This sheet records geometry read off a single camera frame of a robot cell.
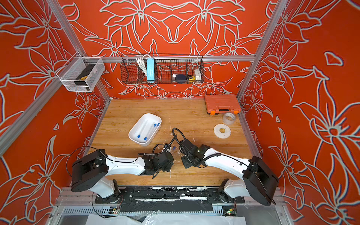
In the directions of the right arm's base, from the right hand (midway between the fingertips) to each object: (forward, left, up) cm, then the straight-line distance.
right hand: (183, 162), depth 82 cm
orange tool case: (+48, -35, +1) cm, 59 cm away
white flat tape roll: (+24, -28, -3) cm, 37 cm away
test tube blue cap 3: (+25, +23, -2) cm, 34 cm away
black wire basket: (+58, +16, +26) cm, 66 cm away
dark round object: (+49, +2, +24) cm, 55 cm away
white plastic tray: (+25, +28, -3) cm, 38 cm away
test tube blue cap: (+23, +30, -2) cm, 38 cm away
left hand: (+1, +7, -4) cm, 8 cm away
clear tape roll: (+35, -35, -3) cm, 50 cm away
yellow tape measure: (+49, -5, +25) cm, 55 cm away
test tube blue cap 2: (+29, +22, -3) cm, 36 cm away
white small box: (+47, -9, +28) cm, 56 cm away
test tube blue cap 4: (+10, +6, -2) cm, 12 cm away
